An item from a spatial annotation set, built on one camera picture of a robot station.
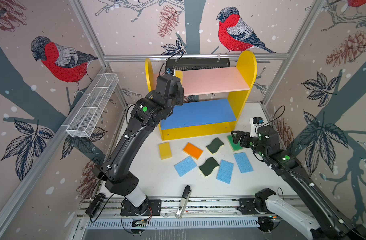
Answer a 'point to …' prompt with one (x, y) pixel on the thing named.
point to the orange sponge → (193, 151)
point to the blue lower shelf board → (199, 113)
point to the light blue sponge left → (185, 165)
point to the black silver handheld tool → (184, 201)
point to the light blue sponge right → (243, 162)
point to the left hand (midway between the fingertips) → (175, 89)
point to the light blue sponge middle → (225, 171)
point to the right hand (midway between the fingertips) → (236, 135)
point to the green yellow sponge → (234, 147)
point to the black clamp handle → (95, 205)
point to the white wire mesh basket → (88, 113)
